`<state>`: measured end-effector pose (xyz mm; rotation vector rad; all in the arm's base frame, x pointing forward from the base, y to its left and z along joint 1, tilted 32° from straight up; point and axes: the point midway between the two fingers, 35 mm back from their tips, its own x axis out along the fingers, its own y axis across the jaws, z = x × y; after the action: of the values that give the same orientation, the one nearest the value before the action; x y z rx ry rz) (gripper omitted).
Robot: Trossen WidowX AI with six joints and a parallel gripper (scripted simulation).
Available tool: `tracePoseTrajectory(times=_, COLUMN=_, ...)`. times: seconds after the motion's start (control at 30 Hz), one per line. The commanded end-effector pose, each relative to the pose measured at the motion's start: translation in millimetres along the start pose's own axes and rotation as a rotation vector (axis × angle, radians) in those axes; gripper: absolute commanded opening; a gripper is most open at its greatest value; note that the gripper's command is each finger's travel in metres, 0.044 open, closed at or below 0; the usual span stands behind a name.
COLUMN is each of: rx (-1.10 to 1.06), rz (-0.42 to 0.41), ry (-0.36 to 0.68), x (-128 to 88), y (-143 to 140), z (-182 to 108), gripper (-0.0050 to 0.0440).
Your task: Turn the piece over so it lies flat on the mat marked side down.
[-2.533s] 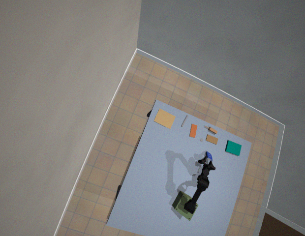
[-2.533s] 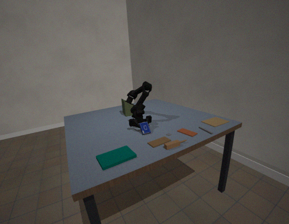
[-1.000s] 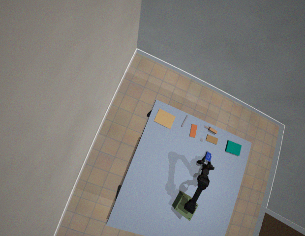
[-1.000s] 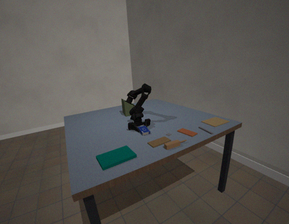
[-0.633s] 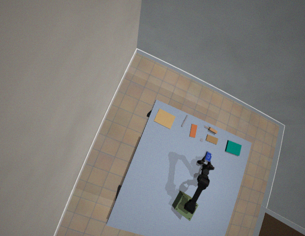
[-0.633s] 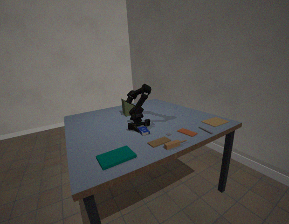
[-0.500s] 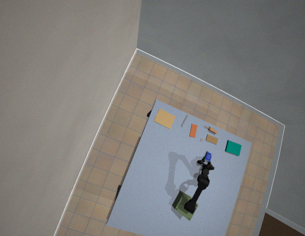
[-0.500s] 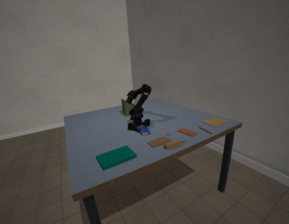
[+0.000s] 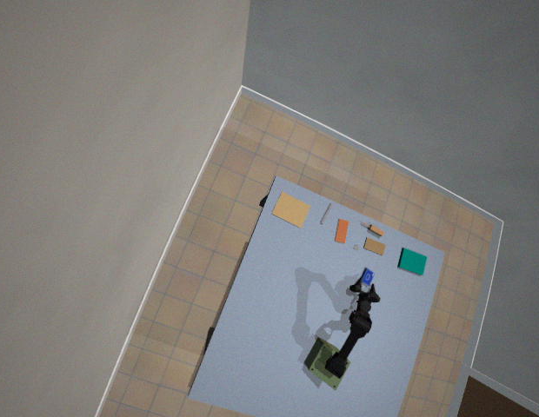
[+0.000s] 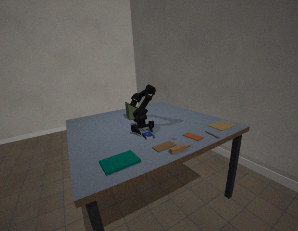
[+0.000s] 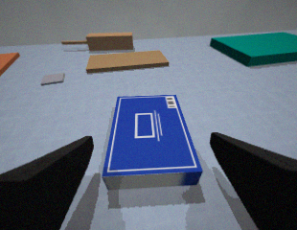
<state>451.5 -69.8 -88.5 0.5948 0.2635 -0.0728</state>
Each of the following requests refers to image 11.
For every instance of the green flat rectangular block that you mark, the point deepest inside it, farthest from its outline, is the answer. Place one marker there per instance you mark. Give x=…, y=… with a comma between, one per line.
x=258, y=49

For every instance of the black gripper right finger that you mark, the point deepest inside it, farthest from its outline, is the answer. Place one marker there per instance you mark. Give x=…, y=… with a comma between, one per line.
x=265, y=181

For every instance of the grey square tile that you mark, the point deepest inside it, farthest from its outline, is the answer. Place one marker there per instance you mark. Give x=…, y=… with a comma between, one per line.
x=50, y=79

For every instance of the tan flat board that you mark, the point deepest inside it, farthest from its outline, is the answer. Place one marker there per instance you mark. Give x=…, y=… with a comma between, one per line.
x=125, y=61

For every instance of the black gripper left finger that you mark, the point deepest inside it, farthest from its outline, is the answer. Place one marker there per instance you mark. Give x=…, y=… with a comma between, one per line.
x=38, y=195

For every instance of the orange-brown flat rectangular tile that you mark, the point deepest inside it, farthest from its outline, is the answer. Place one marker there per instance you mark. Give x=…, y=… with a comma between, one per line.
x=6, y=60

